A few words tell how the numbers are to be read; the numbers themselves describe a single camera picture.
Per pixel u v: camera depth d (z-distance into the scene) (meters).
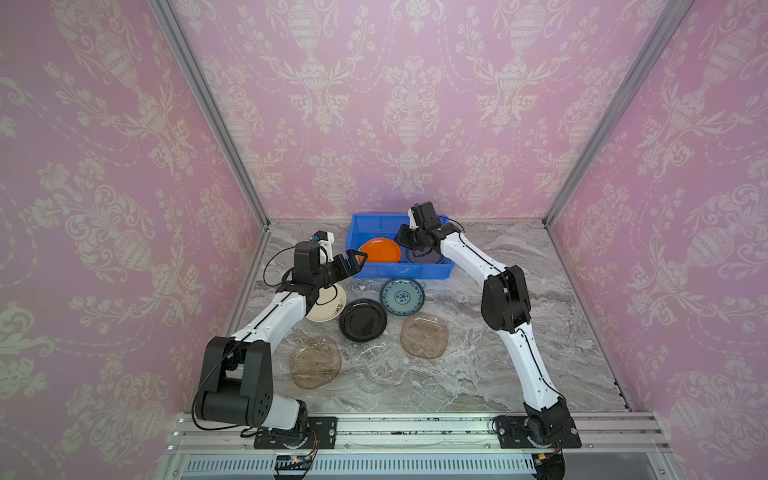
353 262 0.78
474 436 0.76
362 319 1.44
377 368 0.85
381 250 1.08
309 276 0.68
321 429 0.75
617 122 0.89
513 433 0.73
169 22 0.70
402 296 1.00
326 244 0.80
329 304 0.77
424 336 0.91
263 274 1.08
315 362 0.86
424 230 0.86
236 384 0.43
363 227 1.17
